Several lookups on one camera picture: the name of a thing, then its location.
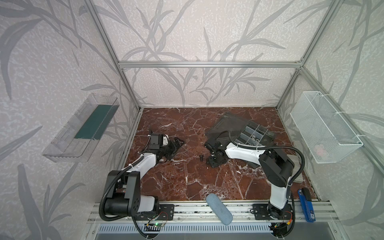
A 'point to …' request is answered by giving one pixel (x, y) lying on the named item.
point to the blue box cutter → (305, 198)
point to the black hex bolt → (201, 157)
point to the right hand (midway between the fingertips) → (213, 158)
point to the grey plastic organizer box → (240, 130)
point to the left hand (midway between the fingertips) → (183, 141)
